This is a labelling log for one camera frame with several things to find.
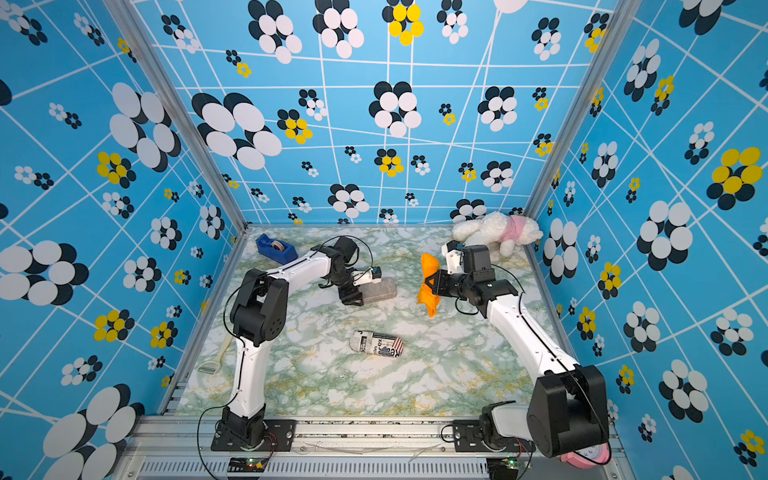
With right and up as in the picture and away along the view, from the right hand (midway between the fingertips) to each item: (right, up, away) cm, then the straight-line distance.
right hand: (432, 279), depth 83 cm
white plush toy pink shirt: (+30, +15, +23) cm, 41 cm away
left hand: (-22, -5, +18) cm, 29 cm away
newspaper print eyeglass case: (-16, -19, +3) cm, 25 cm away
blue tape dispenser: (-53, +9, +22) cm, 58 cm away
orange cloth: (-1, +4, -2) cm, 4 cm away
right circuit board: (+15, -44, -13) cm, 48 cm away
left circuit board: (-47, -45, -11) cm, 66 cm away
